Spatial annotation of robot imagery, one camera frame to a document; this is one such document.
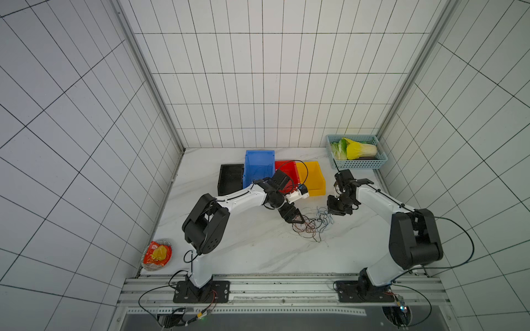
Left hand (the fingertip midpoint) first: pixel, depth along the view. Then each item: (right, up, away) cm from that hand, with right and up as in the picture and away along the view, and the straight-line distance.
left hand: (293, 217), depth 83 cm
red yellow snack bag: (-54, -14, -5) cm, 56 cm away
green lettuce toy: (+29, +30, +26) cm, 49 cm away
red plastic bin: (+1, +20, +18) cm, 27 cm away
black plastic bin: (-30, +15, +20) cm, 39 cm away
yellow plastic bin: (+11, +17, +19) cm, 27 cm away
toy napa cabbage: (+38, +30, +26) cm, 55 cm away
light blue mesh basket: (+40, +23, +23) cm, 51 cm away
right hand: (+14, +2, +7) cm, 16 cm away
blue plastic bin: (-16, +22, +26) cm, 37 cm away
